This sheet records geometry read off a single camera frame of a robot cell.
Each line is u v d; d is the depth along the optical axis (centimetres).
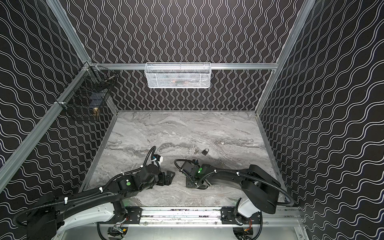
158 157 73
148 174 59
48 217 42
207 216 75
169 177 72
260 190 43
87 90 93
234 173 48
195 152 98
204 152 97
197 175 62
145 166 61
